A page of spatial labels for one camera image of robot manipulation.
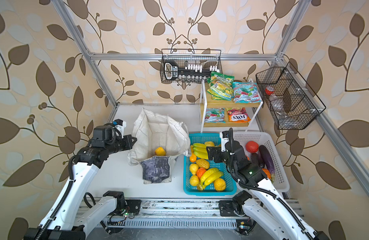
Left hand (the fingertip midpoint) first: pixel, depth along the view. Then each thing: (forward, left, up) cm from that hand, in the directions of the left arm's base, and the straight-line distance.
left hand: (136, 137), depth 74 cm
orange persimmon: (-10, -33, -17) cm, 38 cm away
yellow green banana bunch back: (+3, -33, -17) cm, 37 cm away
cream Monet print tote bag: (+12, -4, -23) cm, 26 cm away
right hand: (-3, -40, -4) cm, 40 cm away
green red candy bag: (+20, -41, -4) cm, 46 cm away
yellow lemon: (+6, -39, -15) cm, 42 cm away
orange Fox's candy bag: (+21, -55, -4) cm, 59 cm away
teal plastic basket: (-19, -38, -18) cm, 46 cm away
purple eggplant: (-2, -71, -15) cm, 73 cm away
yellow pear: (-8, -29, -18) cm, 35 cm away
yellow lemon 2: (-14, -30, -18) cm, 38 cm away
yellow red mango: (+2, -9, -18) cm, 20 cm away
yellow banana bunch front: (-13, -38, -15) cm, 43 cm away
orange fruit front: (-16, -43, -17) cm, 49 cm away
